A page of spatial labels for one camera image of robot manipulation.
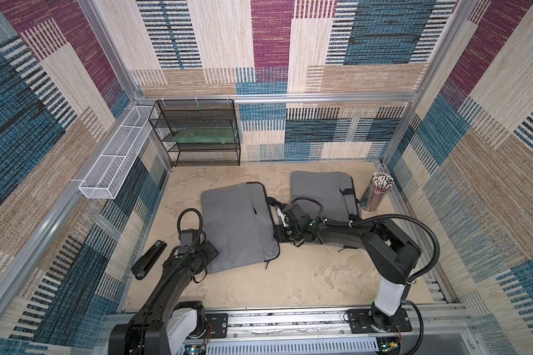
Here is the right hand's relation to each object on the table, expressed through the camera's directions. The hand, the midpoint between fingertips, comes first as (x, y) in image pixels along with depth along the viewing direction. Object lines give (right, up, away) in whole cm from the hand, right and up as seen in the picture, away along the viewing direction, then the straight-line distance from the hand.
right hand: (278, 237), depth 92 cm
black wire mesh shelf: (-38, +50, +16) cm, 65 cm away
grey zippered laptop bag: (-16, +6, +2) cm, 18 cm away
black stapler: (-51, -8, -7) cm, 52 cm away
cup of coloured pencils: (+40, +19, -1) cm, 44 cm away
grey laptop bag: (+22, +17, +11) cm, 30 cm away
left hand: (-26, -5, -5) cm, 27 cm away
